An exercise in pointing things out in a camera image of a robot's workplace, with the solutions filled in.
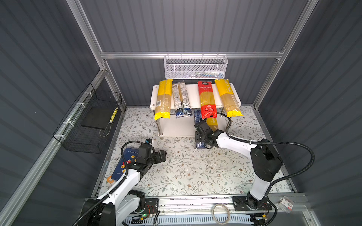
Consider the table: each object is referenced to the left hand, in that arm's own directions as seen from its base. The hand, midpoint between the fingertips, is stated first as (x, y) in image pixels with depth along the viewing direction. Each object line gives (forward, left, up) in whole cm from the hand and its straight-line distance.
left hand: (160, 154), depth 86 cm
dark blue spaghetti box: (0, +20, -1) cm, 20 cm away
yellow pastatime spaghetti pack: (+22, -35, +2) cm, 42 cm away
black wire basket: (+3, +37, +21) cm, 43 cm away
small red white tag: (-27, -67, -4) cm, 73 cm away
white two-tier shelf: (+21, -13, 0) cm, 25 cm away
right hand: (+13, -25, +3) cm, 28 cm away
